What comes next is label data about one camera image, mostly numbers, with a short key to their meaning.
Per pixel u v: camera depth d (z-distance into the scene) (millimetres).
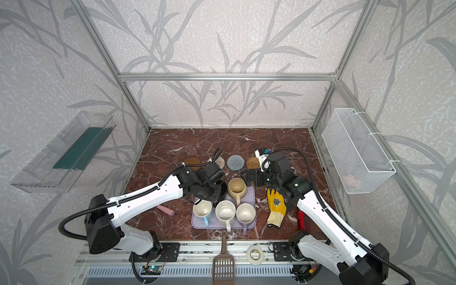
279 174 548
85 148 639
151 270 709
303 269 749
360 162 608
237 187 909
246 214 828
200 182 550
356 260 380
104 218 403
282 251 725
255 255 739
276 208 844
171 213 824
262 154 658
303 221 790
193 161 1044
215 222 809
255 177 641
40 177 597
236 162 1019
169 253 732
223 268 706
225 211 826
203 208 844
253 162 1023
